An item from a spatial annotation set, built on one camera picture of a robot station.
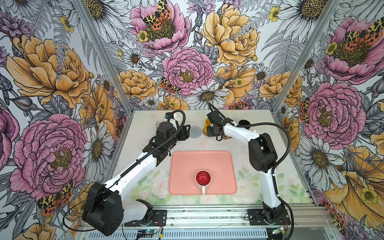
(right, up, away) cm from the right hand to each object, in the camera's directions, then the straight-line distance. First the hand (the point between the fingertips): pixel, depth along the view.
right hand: (212, 135), depth 101 cm
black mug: (+22, +9, +2) cm, 24 cm away
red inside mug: (-7, -23, -15) cm, 28 cm away
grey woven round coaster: (-11, +2, +8) cm, 14 cm away
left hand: (-16, +4, -19) cm, 25 cm away
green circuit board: (-34, -44, -30) cm, 63 cm away
